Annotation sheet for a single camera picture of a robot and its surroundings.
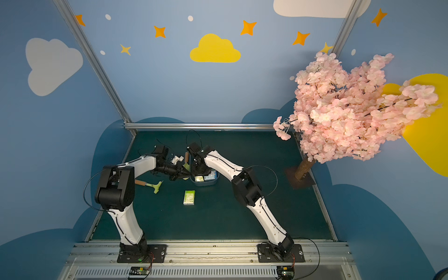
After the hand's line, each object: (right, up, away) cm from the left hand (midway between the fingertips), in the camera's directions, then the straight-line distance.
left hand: (191, 173), depth 94 cm
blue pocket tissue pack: (+12, -2, +4) cm, 13 cm away
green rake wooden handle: (-19, -7, +1) cm, 21 cm away
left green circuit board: (-17, -38, -22) cm, 47 cm away
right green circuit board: (+45, -39, -21) cm, 63 cm away
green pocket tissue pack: (0, -13, -5) cm, 14 cm away
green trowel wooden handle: (-4, +4, +8) cm, 10 cm away
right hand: (+3, 0, +3) cm, 4 cm away
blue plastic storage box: (+9, -6, 0) cm, 10 cm away
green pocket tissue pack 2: (+4, -3, +1) cm, 5 cm away
